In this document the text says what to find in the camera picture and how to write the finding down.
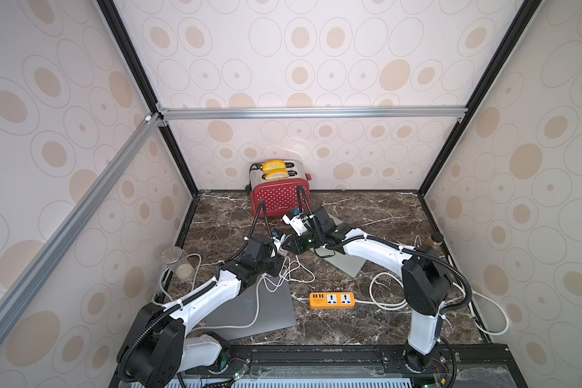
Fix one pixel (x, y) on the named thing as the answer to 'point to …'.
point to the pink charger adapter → (283, 252)
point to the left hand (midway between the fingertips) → (285, 255)
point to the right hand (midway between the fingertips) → (280, 251)
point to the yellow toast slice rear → (272, 165)
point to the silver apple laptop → (349, 264)
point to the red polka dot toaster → (280, 197)
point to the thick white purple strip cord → (160, 279)
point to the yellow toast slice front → (276, 175)
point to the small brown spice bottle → (436, 241)
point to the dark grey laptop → (262, 305)
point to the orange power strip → (332, 300)
